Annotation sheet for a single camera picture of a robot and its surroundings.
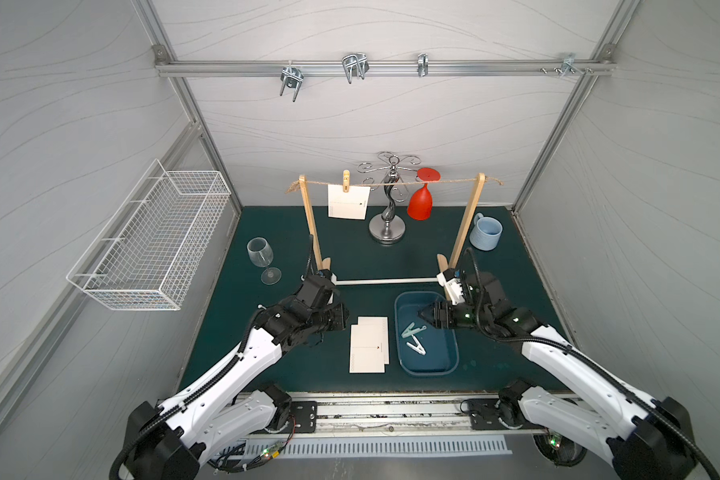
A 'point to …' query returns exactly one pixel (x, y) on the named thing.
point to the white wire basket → (146, 253)
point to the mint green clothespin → (410, 330)
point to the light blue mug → (485, 233)
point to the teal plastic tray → (442, 346)
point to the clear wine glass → (261, 254)
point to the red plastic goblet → (420, 201)
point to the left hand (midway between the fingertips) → (342, 314)
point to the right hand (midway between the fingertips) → (424, 311)
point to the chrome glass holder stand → (389, 227)
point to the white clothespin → (418, 347)
